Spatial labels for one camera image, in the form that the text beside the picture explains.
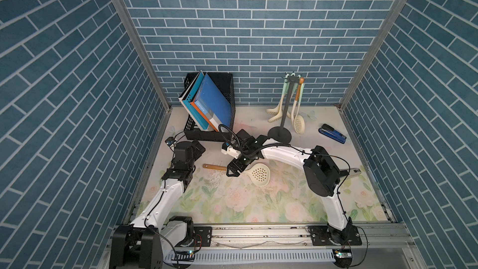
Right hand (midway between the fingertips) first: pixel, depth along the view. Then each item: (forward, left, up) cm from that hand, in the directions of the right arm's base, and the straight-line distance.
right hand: (233, 169), depth 87 cm
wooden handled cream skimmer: (0, -12, -4) cm, 13 cm away
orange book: (+20, +14, +13) cm, 28 cm away
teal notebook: (+20, +22, +20) cm, 36 cm away
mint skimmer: (+25, -19, +11) cm, 33 cm away
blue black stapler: (+29, -52, -3) cm, 59 cm away
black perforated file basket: (+45, +10, +15) cm, 49 cm away
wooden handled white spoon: (+25, -31, +9) cm, 41 cm away
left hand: (+6, +17, +8) cm, 20 cm away
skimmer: (+30, -18, +10) cm, 36 cm away
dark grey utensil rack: (+25, -24, -4) cm, 35 cm away
